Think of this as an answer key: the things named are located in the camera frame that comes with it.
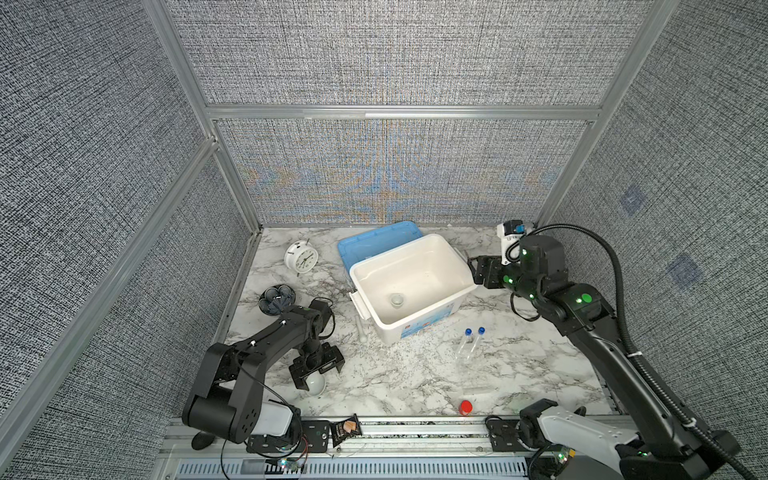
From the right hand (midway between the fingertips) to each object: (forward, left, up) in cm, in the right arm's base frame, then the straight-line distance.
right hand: (482, 256), depth 72 cm
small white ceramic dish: (+5, +20, -28) cm, 35 cm away
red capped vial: (-26, +4, -28) cm, 39 cm away
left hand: (-18, +39, -29) cm, 52 cm away
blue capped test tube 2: (-12, -1, -16) cm, 20 cm away
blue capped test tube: (-12, +3, -15) cm, 20 cm away
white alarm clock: (+18, +52, -20) cm, 58 cm away
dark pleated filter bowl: (+5, +59, -26) cm, 64 cm away
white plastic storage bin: (+11, +12, -28) cm, 32 cm away
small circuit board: (-31, +34, -28) cm, 54 cm away
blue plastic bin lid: (+30, +35, -30) cm, 54 cm away
